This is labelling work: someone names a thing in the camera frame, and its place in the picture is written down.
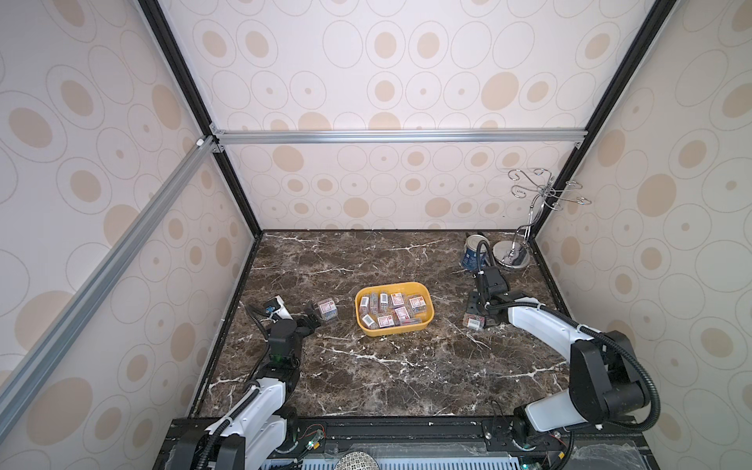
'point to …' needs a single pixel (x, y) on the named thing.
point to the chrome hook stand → (543, 190)
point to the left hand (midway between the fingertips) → (308, 304)
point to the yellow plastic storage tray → (394, 307)
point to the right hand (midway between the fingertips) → (488, 303)
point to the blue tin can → (470, 258)
